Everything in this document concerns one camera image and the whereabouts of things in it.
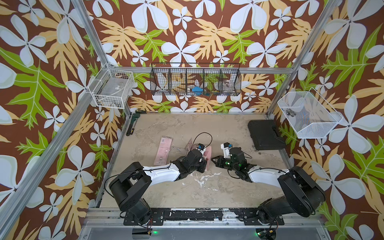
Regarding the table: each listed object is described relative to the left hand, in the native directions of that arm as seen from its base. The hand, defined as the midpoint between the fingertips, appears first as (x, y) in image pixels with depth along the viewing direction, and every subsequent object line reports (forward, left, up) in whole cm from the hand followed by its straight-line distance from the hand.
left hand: (207, 159), depth 87 cm
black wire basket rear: (+46, -5, +24) cm, 52 cm away
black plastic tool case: (+21, -43, -5) cm, 48 cm away
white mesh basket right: (+17, -56, +21) cm, 62 cm away
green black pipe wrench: (+29, +55, -8) cm, 63 cm away
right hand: (+1, -2, -1) cm, 2 cm away
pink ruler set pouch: (+10, +28, -7) cm, 30 cm away
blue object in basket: (+38, +5, +21) cm, 44 cm away
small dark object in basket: (+21, -47, +19) cm, 55 cm away
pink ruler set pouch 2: (+4, -1, 0) cm, 4 cm away
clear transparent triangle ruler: (+11, +18, -6) cm, 22 cm away
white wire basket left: (+32, +56, +27) cm, 70 cm away
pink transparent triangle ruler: (+15, +10, -7) cm, 19 cm away
